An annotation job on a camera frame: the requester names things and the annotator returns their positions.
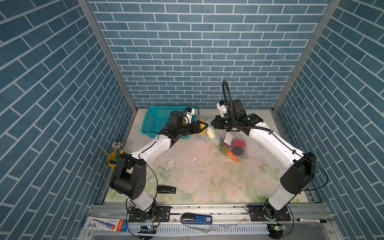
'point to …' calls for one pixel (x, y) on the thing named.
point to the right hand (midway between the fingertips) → (209, 120)
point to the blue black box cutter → (192, 218)
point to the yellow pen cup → (117, 147)
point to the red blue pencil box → (106, 224)
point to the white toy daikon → (210, 133)
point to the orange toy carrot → (225, 150)
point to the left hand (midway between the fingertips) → (204, 126)
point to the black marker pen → (312, 220)
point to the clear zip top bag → (238, 138)
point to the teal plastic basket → (156, 118)
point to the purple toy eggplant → (228, 145)
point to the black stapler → (166, 189)
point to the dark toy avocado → (237, 150)
